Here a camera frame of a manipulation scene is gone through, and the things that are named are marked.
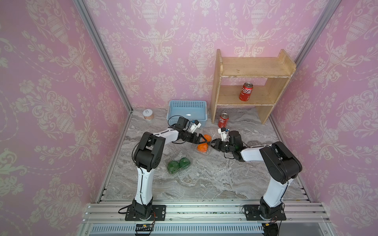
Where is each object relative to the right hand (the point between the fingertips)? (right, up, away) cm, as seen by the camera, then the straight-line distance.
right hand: (208, 143), depth 93 cm
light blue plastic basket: (-10, +23, +27) cm, 37 cm away
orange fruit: (0, +3, +3) cm, 4 cm away
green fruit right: (-15, -10, -7) cm, 20 cm away
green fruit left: (-22, -13, -7) cm, 26 cm away
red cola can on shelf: (+23, +32, -3) cm, 40 cm away
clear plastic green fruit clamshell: (-21, -13, -7) cm, 26 cm away
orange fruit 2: (-4, -3, -1) cm, 5 cm away
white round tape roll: (-44, +19, +19) cm, 52 cm away
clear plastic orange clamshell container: (0, -1, -3) cm, 3 cm away
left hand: (-4, +1, +3) cm, 5 cm away
